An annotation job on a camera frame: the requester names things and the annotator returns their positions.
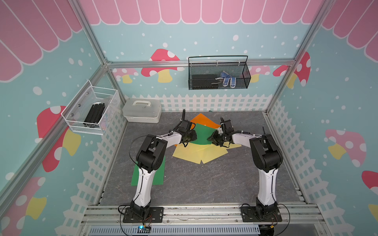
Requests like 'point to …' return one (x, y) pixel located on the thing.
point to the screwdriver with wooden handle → (264, 131)
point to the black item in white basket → (94, 115)
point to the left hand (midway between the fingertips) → (195, 138)
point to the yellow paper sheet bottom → (211, 152)
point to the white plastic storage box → (142, 110)
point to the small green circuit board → (143, 229)
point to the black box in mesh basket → (204, 81)
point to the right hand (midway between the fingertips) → (207, 138)
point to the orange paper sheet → (202, 119)
